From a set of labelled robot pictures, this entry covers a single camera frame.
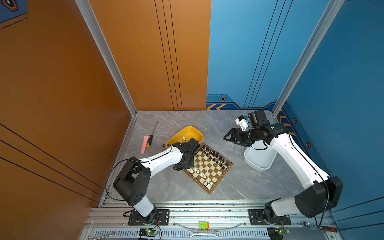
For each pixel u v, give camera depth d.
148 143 0.99
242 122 0.72
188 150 0.64
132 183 0.45
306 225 0.70
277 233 0.71
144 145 0.99
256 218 0.72
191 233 0.70
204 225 0.70
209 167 0.89
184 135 1.04
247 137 0.64
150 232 0.71
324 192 0.39
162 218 0.74
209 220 0.73
